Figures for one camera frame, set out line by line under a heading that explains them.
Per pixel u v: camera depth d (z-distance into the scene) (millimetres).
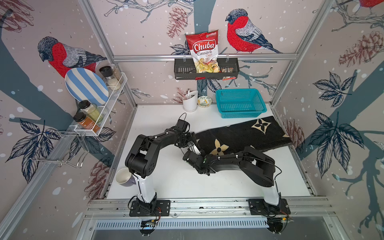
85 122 611
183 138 835
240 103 1222
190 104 1102
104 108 698
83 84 702
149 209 654
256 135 1012
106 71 789
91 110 644
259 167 495
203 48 797
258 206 730
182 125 793
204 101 1222
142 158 490
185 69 949
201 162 683
